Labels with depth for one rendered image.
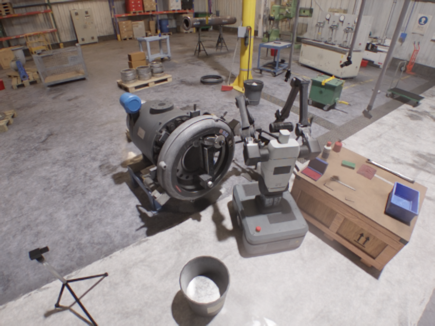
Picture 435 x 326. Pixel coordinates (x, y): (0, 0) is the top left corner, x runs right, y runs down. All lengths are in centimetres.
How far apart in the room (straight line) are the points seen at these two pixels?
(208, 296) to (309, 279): 81
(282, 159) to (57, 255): 206
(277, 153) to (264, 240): 70
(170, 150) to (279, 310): 137
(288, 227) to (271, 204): 22
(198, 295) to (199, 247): 47
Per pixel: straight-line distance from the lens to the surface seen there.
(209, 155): 174
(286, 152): 152
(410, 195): 225
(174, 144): 154
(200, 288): 169
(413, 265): 253
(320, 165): 210
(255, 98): 439
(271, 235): 179
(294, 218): 192
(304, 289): 193
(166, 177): 163
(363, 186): 217
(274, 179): 165
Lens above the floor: 170
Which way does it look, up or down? 38 degrees down
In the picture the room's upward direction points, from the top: straight up
